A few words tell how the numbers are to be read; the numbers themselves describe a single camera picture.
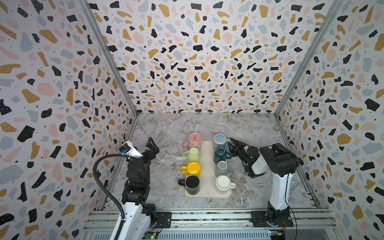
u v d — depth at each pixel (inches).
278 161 21.6
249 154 30.9
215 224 28.8
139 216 20.0
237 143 35.1
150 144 25.9
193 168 32.2
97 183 18.2
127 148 23.1
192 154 34.4
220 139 36.3
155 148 26.5
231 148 36.4
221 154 34.0
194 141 36.0
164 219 29.1
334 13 28.6
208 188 33.5
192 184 30.3
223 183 30.8
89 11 27.7
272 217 26.0
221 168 32.1
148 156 25.5
